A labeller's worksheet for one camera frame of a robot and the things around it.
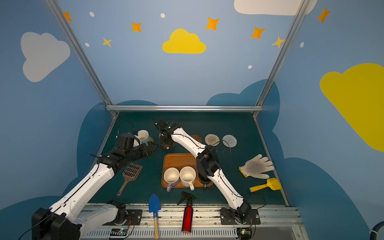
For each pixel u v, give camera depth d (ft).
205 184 2.57
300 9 2.31
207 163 2.02
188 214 2.40
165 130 2.32
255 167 3.07
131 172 2.89
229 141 3.50
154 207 2.55
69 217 1.32
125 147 1.96
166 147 3.02
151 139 3.44
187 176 2.88
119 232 2.40
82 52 2.79
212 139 3.47
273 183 2.87
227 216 2.46
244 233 2.40
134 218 2.43
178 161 3.13
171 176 2.86
